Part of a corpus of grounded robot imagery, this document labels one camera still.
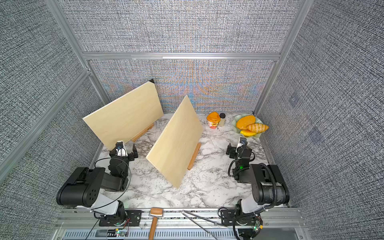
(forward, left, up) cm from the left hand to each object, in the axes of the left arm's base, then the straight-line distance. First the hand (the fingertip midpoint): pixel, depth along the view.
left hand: (127, 143), depth 88 cm
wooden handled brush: (-35, -18, -10) cm, 41 cm away
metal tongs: (-35, -32, -12) cm, 49 cm away
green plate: (+19, -86, -6) cm, 89 cm away
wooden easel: (+12, -3, -8) cm, 15 cm away
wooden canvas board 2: (-2, -33, +9) cm, 34 cm away
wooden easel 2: (-5, -40, -5) cm, 41 cm away
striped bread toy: (+11, -82, -3) cm, 83 cm away
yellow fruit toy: (+10, -76, -7) cm, 77 cm away
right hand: (0, -67, -2) cm, 67 cm away
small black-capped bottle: (+22, -61, -3) cm, 65 cm away
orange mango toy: (+17, -75, -5) cm, 77 cm away
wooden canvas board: (+10, +1, +11) cm, 15 cm away
